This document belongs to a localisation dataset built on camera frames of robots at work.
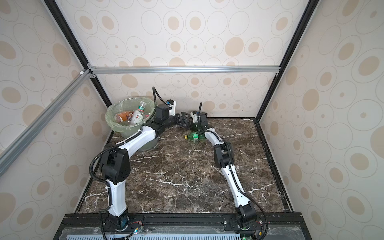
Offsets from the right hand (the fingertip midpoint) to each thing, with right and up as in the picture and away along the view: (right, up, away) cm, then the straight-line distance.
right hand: (185, 124), depth 113 cm
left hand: (+4, +5, -25) cm, 26 cm away
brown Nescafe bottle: (-35, +3, -24) cm, 43 cm away
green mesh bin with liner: (-29, -4, -35) cm, 45 cm away
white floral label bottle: (-28, +4, -20) cm, 35 cm away
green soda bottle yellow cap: (+7, -9, -9) cm, 15 cm away
